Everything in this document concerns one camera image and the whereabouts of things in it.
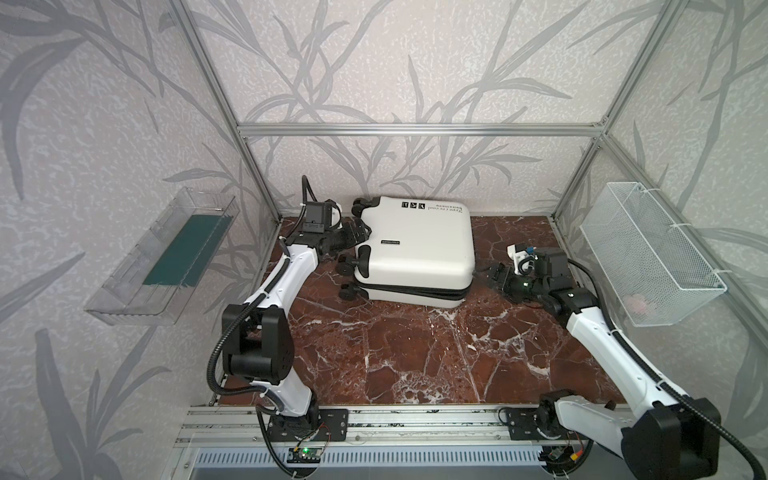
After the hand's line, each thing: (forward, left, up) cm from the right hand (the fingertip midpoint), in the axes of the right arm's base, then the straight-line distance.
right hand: (482, 269), depth 80 cm
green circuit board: (-40, +45, -21) cm, 64 cm away
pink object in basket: (-10, -36, 0) cm, 38 cm away
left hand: (+15, +33, +2) cm, 36 cm away
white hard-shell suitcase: (+7, +19, -1) cm, 20 cm away
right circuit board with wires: (-39, -17, -25) cm, 49 cm away
